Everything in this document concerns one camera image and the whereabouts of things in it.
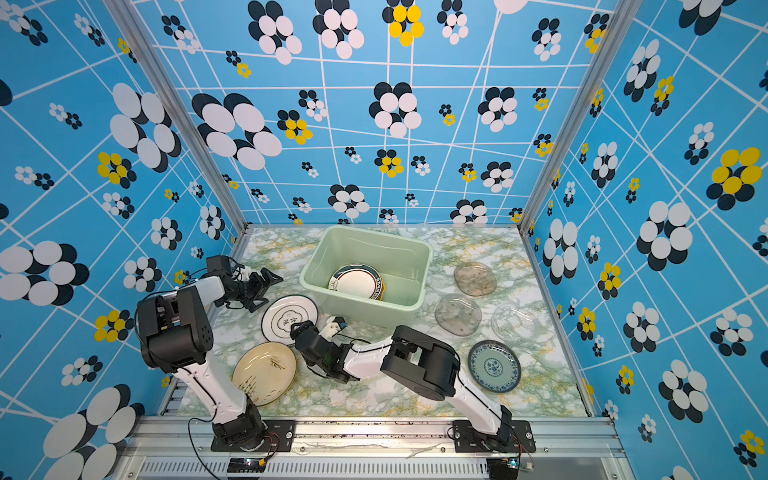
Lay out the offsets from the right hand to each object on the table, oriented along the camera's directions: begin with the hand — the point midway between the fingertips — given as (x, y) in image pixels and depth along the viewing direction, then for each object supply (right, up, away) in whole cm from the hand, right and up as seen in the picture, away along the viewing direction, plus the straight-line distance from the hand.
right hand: (293, 333), depth 86 cm
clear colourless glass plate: (+68, +1, +7) cm, 68 cm away
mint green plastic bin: (+32, +20, +9) cm, 39 cm away
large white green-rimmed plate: (+17, +14, +16) cm, 27 cm away
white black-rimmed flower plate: (-7, +4, +10) cm, 13 cm away
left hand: (-9, +13, +12) cm, 20 cm away
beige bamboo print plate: (-7, -10, -2) cm, 13 cm away
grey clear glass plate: (+50, +3, +10) cm, 52 cm away
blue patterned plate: (+58, -9, -2) cm, 59 cm away
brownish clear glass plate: (+58, +14, +19) cm, 63 cm away
